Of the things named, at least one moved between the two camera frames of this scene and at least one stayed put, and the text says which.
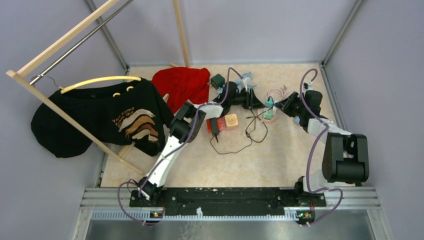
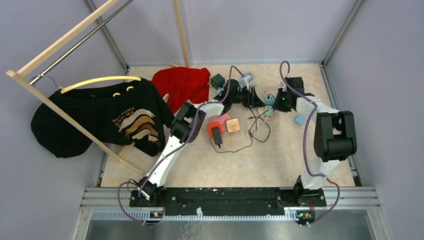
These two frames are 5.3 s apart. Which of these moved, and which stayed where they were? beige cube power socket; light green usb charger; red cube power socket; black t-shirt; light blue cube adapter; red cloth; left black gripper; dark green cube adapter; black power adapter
Moved: beige cube power socket; red cube power socket; black power adapter
Stayed: red cloth; left black gripper; light blue cube adapter; light green usb charger; dark green cube adapter; black t-shirt
